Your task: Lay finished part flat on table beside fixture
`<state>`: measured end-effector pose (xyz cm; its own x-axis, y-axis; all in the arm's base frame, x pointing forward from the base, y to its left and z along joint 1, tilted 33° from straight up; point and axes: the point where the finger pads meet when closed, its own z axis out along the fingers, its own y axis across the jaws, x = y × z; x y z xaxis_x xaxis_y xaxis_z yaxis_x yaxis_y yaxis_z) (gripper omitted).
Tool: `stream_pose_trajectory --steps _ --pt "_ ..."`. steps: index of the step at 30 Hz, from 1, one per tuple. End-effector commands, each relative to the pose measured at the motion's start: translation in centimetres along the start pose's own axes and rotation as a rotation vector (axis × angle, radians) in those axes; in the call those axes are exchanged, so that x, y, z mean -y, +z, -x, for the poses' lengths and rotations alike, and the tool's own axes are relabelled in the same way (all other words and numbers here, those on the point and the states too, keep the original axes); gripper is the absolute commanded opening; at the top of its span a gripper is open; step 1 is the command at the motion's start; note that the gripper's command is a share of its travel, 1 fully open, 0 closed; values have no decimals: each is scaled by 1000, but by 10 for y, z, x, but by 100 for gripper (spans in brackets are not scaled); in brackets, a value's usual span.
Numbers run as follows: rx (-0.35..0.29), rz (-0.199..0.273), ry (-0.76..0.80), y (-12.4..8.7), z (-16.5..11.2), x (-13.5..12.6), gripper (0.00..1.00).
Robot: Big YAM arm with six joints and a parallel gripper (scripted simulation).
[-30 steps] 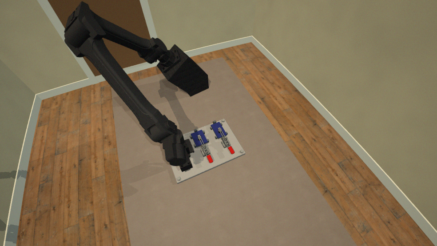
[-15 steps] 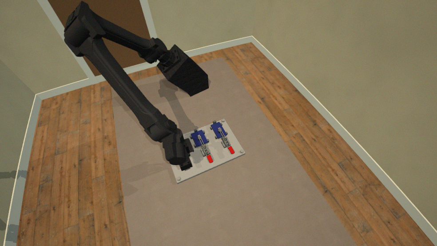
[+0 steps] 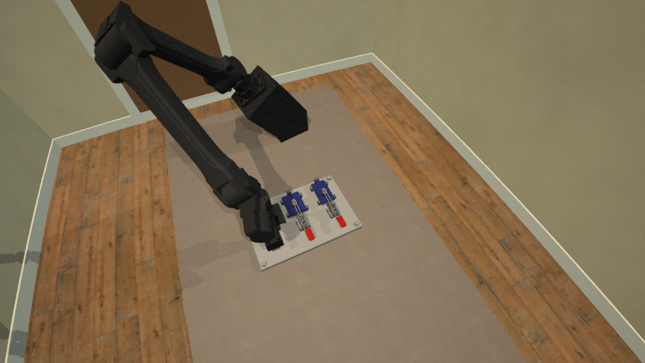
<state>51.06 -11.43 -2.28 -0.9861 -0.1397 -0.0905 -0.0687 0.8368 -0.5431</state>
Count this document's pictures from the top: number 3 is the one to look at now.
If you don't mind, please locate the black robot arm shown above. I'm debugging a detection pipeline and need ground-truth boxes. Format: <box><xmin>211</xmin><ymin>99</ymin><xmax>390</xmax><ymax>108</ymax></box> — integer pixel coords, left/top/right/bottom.
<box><xmin>94</xmin><ymin>1</ymin><xmax>284</xmax><ymax>252</ymax></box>

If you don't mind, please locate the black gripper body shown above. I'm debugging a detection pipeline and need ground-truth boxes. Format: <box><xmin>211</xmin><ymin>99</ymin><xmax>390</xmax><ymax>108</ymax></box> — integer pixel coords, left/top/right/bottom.
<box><xmin>274</xmin><ymin>203</ymin><xmax>286</xmax><ymax>229</ymax></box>

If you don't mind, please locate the grey toggle clamp with red handle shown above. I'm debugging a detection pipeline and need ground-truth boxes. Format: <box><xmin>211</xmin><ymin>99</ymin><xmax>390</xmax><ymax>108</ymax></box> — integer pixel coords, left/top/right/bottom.
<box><xmin>322</xmin><ymin>188</ymin><xmax>346</xmax><ymax>227</ymax></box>

